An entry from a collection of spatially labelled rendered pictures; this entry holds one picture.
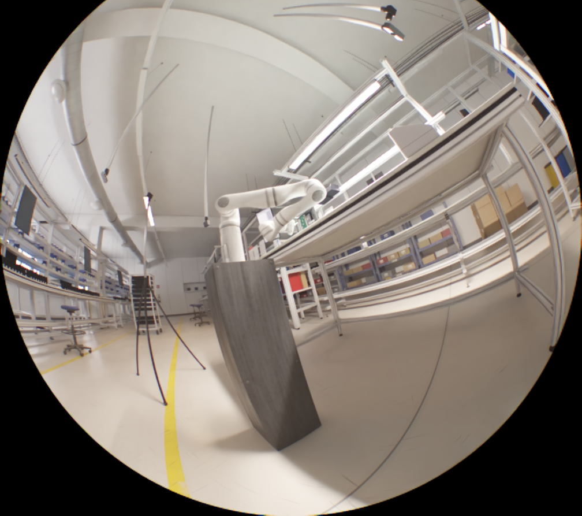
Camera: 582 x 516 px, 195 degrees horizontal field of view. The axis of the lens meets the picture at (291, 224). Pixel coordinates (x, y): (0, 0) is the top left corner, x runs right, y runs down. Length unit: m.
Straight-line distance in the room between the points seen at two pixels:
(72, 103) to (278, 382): 3.79
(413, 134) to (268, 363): 0.96
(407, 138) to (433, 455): 1.11
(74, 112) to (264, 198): 3.42
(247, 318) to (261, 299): 0.09
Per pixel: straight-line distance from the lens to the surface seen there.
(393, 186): 0.68
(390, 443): 0.85
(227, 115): 3.56
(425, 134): 0.71
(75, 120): 3.68
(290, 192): 0.79
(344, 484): 0.78
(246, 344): 0.61
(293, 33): 3.19
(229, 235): 0.72
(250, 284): 0.61
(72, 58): 3.35
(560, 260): 0.91
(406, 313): 1.65
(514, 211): 4.23
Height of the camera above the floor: 0.73
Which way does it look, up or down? 20 degrees up
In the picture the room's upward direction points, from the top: 15 degrees counter-clockwise
